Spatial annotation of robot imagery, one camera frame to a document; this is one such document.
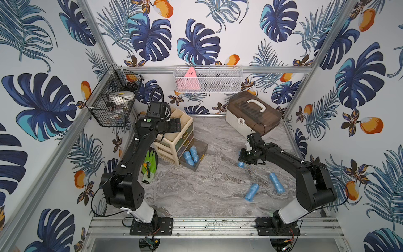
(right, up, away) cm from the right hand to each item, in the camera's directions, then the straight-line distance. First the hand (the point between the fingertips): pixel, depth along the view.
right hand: (240, 158), depth 92 cm
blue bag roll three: (-28, +4, +4) cm, 28 cm away
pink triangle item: (-29, +45, -2) cm, 53 cm away
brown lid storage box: (+8, +27, +10) cm, 30 cm away
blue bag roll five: (+18, -12, -7) cm, 23 cm away
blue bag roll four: (-1, -3, -4) cm, 5 cm away
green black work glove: (-54, -5, +2) cm, 54 cm away
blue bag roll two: (+4, -17, -9) cm, 19 cm away
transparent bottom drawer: (-23, +5, +9) cm, 25 cm away
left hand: (-38, +20, -11) cm, 44 cm away
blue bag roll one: (-31, 0, +2) cm, 31 cm away
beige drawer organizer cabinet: (-39, +8, -13) cm, 42 cm away
